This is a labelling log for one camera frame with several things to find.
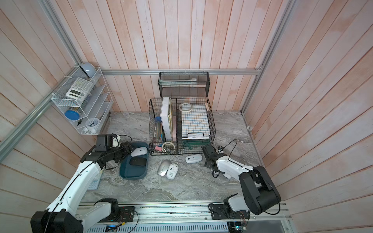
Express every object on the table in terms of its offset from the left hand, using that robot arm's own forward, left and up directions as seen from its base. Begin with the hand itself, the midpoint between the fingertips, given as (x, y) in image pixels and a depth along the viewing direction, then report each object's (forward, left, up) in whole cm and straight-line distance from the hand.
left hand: (133, 151), depth 81 cm
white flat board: (+18, -18, +11) cm, 28 cm away
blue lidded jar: (+13, +32, +16) cm, 38 cm away
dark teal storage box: (-3, +3, -17) cm, 17 cm away
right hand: (0, -49, -15) cm, 51 cm away
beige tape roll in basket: (+10, -20, -7) cm, 23 cm away
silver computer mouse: (-4, -16, -13) cm, 21 cm away
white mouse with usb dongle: (+2, -35, -13) cm, 38 cm away
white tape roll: (+30, -29, +6) cm, 42 cm away
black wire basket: (+19, -26, 0) cm, 32 cm away
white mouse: (+6, +1, -12) cm, 13 cm away
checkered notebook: (+18, -36, +6) cm, 41 cm away
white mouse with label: (-7, -22, -12) cm, 26 cm away
